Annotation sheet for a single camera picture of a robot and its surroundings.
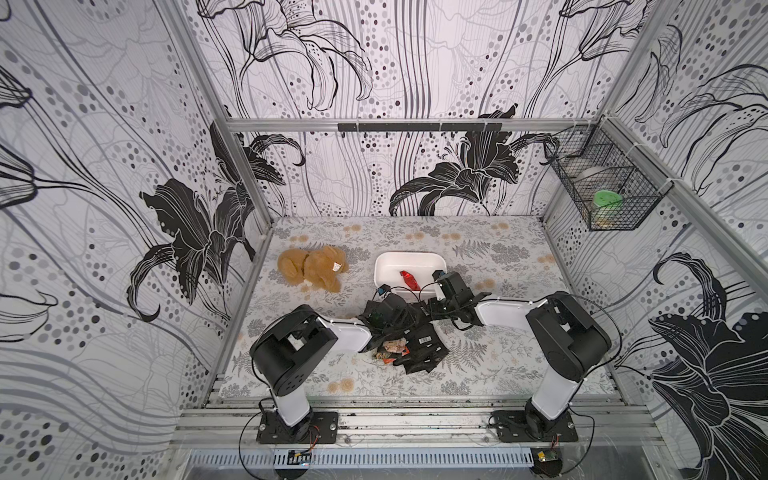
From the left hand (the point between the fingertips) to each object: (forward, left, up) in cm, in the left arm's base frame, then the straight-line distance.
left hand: (420, 319), depth 91 cm
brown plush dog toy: (+12, +33, +9) cm, 36 cm away
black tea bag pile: (-10, -1, +3) cm, 11 cm away
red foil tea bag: (+12, +3, +3) cm, 13 cm away
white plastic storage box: (+14, +3, +5) cm, 15 cm away
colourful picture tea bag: (-11, +9, +2) cm, 14 cm away
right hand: (+6, -3, -2) cm, 7 cm away
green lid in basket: (+21, -48, +33) cm, 62 cm away
